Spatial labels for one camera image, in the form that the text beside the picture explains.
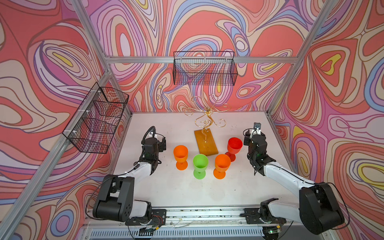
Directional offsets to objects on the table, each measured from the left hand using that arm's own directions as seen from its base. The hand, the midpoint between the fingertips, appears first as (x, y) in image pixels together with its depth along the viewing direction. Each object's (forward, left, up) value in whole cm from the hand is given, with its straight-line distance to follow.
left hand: (156, 137), depth 91 cm
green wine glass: (-16, -27, -3) cm, 31 cm away
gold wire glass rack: (+3, -32, -11) cm, 34 cm away
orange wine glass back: (-17, -39, -1) cm, 42 cm away
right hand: (-1, -58, +6) cm, 58 cm away
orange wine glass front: (-11, -16, 0) cm, 19 cm away
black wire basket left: (-2, +31, +14) cm, 34 cm away
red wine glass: (-7, -47, 0) cm, 48 cm away
